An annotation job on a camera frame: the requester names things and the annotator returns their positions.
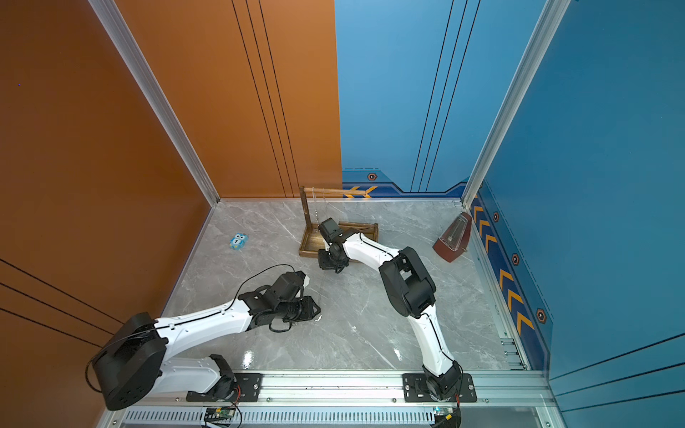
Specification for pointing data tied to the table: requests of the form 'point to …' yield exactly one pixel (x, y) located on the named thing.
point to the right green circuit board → (445, 413)
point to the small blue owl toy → (238, 242)
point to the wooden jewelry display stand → (312, 242)
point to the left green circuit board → (218, 414)
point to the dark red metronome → (453, 242)
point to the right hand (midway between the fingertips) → (324, 265)
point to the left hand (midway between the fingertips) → (321, 307)
